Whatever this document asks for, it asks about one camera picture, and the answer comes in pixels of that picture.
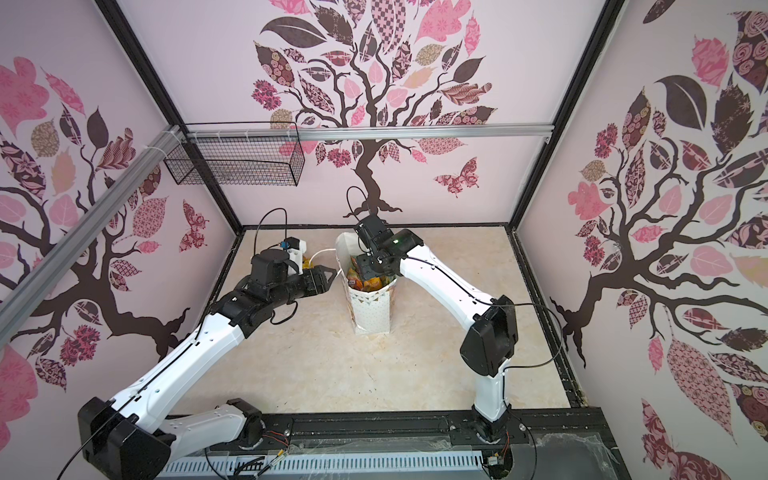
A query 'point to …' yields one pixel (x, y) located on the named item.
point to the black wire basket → (241, 154)
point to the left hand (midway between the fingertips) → (329, 278)
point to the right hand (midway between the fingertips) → (371, 262)
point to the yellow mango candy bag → (369, 284)
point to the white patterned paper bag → (371, 309)
